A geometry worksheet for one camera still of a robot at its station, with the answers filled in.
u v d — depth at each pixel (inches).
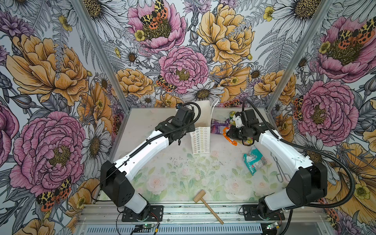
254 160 35.2
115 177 16.2
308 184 16.7
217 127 41.4
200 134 31.9
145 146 18.8
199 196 30.9
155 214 28.9
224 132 33.2
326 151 29.3
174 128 22.0
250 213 29.1
